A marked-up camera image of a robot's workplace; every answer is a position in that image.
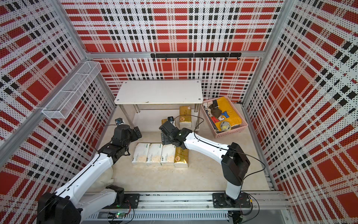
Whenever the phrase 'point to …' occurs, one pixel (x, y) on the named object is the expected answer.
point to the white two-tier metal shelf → (146, 103)
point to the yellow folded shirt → (229, 114)
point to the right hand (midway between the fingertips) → (171, 135)
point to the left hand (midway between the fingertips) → (134, 130)
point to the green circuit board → (119, 215)
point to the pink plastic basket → (243, 125)
